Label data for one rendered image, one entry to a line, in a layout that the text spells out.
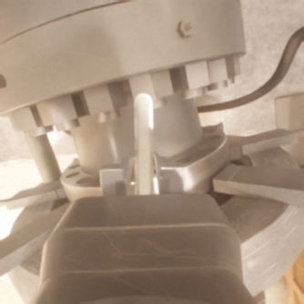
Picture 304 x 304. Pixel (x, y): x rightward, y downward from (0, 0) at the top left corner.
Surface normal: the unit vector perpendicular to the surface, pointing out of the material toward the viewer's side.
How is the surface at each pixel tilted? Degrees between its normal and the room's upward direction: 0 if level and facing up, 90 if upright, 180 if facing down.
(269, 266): 28
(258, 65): 0
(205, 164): 38
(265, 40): 0
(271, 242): 44
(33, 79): 16
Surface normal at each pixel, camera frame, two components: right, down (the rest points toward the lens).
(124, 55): 0.12, 0.25
